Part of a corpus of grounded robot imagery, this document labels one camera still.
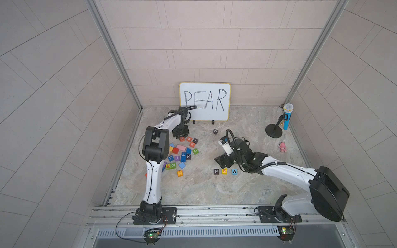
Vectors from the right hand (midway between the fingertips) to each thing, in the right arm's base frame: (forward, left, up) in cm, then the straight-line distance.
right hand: (220, 155), depth 83 cm
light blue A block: (-7, -7, -6) cm, 12 cm away
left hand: (+21, +21, -8) cm, 31 cm away
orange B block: (-6, +22, -5) cm, 24 cm away
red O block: (+15, +18, -5) cm, 24 cm away
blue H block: (+4, +21, -5) cm, 22 cm away
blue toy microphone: (+18, -39, +15) cm, 46 cm away
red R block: (+15, +22, -4) cm, 27 cm away
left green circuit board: (-33, +32, -3) cm, 46 cm away
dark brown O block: (+21, 0, -6) cm, 22 cm away
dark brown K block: (+3, +18, -5) cm, 19 cm away
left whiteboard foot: (+29, +15, -4) cm, 33 cm away
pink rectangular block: (+9, +22, -5) cm, 25 cm away
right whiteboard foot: (+29, +1, -5) cm, 29 cm away
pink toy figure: (+6, -39, -7) cm, 40 cm away
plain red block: (+8, +26, -6) cm, 28 cm away
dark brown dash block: (+14, +14, -5) cm, 20 cm away
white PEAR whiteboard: (+37, +1, +8) cm, 38 cm away
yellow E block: (-6, -2, -6) cm, 9 cm away
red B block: (+12, +16, -6) cm, 21 cm away
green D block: (+7, +14, -6) cm, 16 cm away
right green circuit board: (-35, -26, -9) cm, 45 cm away
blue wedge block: (+8, +18, -7) cm, 21 cm away
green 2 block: (-1, +27, -5) cm, 27 cm away
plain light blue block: (-1, +22, -6) cm, 22 cm away
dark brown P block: (-6, +3, -7) cm, 9 cm away
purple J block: (+3, +24, -5) cm, 25 cm away
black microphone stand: (+19, -38, -7) cm, 44 cm away
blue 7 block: (+3, +28, -5) cm, 29 cm away
